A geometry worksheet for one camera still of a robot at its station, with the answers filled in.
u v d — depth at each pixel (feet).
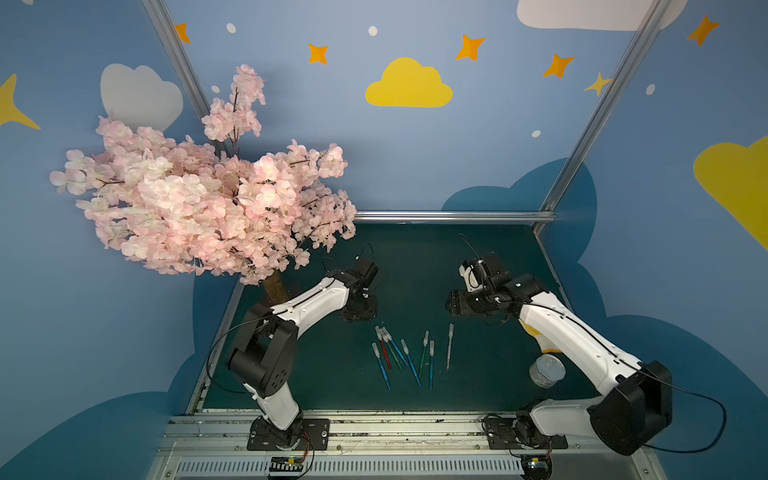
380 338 2.98
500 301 1.87
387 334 3.04
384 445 2.41
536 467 2.40
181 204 1.53
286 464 2.40
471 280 2.22
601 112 2.84
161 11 2.23
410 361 2.83
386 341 2.97
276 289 2.86
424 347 2.91
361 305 2.49
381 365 2.81
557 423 2.05
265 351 1.51
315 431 2.46
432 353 2.90
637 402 1.30
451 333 3.04
